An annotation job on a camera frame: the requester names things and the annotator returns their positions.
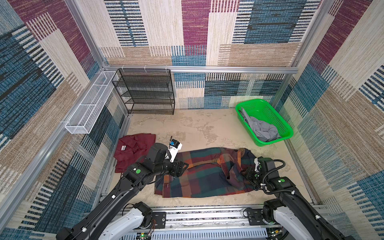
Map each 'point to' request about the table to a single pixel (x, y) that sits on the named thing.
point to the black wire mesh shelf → (145, 91)
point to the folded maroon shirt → (130, 149)
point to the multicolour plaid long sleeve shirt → (211, 172)
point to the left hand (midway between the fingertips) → (183, 161)
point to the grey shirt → (263, 130)
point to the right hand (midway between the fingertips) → (242, 176)
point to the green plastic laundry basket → (261, 109)
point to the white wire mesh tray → (84, 118)
